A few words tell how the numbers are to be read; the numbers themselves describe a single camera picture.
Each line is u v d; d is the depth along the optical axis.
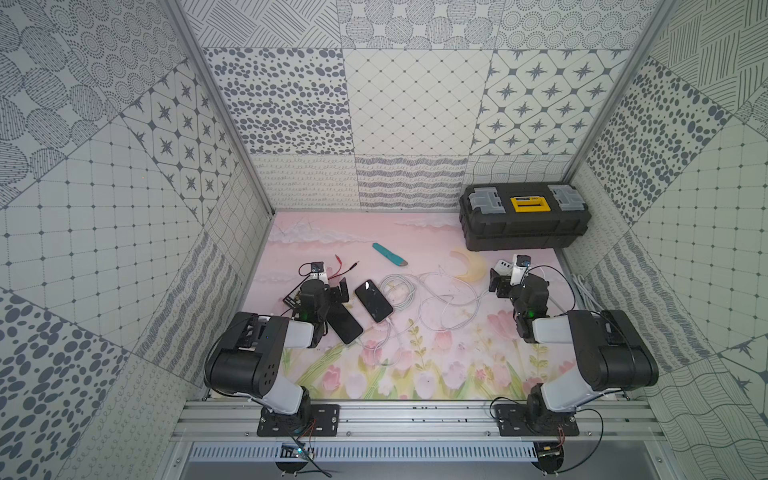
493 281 0.87
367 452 0.70
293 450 0.71
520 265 0.81
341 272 1.04
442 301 0.95
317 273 0.82
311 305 0.72
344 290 0.89
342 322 0.91
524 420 0.73
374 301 0.95
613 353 0.46
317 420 0.74
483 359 0.84
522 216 0.96
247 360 0.45
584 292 0.98
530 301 0.73
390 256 1.07
